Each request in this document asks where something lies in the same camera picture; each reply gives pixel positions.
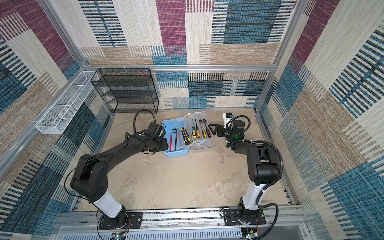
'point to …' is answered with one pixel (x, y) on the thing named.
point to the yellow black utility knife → (186, 137)
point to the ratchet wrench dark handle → (208, 131)
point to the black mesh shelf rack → (127, 90)
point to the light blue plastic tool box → (174, 134)
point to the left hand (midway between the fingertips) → (166, 144)
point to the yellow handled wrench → (203, 131)
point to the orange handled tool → (180, 148)
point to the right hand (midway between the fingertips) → (212, 126)
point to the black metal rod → (175, 138)
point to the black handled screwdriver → (193, 130)
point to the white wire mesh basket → (55, 122)
